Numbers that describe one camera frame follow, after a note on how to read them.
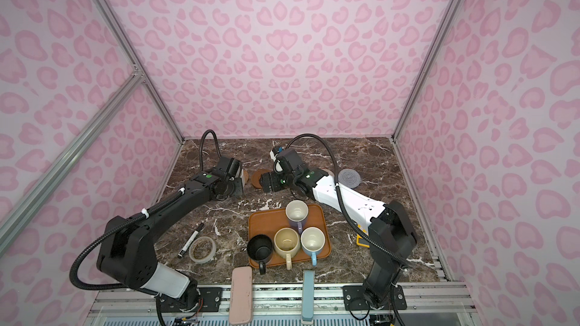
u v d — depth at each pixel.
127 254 0.43
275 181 0.72
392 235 0.44
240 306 0.70
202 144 1.22
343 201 0.50
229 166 0.69
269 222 0.92
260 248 0.82
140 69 0.91
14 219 0.51
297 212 0.90
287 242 0.85
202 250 0.84
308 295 0.74
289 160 0.63
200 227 0.90
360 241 0.84
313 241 0.84
